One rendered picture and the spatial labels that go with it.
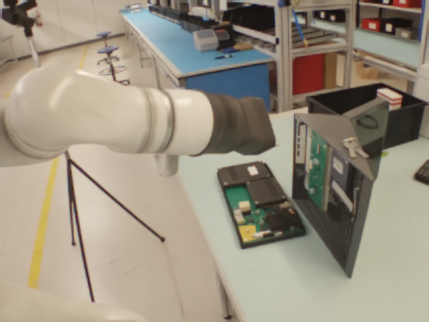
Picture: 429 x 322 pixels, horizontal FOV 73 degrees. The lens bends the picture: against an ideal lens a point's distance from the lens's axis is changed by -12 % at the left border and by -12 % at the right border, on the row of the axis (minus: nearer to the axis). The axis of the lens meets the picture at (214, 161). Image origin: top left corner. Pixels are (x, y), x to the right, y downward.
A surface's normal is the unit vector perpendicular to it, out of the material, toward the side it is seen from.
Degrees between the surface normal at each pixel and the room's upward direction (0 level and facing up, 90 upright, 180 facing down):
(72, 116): 78
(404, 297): 0
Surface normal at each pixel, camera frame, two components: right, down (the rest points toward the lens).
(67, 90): 0.76, -0.29
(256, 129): 0.56, -0.32
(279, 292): -0.10, -0.85
